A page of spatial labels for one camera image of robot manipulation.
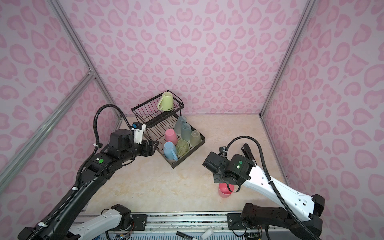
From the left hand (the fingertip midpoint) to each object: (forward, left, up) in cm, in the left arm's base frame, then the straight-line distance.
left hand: (152, 139), depth 71 cm
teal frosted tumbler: (+28, -11, -18) cm, 35 cm away
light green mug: (+29, -3, -2) cm, 29 cm away
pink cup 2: (+15, -5, -17) cm, 23 cm away
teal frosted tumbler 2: (+21, -14, -22) cm, 33 cm away
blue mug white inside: (+4, -5, -18) cm, 19 cm away
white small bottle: (-35, -26, -24) cm, 50 cm away
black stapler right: (+7, -53, -25) cm, 59 cm away
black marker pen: (-36, -14, -27) cm, 47 cm away
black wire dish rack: (+37, +7, -24) cm, 45 cm away
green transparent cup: (+7, -12, -20) cm, 25 cm away
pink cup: (-16, -36, -29) cm, 48 cm away
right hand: (-15, -31, -9) cm, 36 cm away
